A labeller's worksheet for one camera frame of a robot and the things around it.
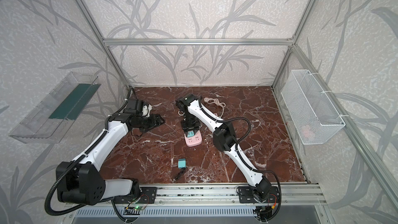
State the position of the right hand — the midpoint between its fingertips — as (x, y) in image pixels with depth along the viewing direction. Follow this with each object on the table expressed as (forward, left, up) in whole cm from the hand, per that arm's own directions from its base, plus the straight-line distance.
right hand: (189, 130), depth 90 cm
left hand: (+2, +14, +11) cm, 18 cm away
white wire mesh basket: (-9, -54, +29) cm, 62 cm away
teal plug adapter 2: (-17, +3, -5) cm, 18 cm away
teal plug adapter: (-3, -1, +2) cm, 4 cm away
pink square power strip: (-5, -3, -3) cm, 7 cm away
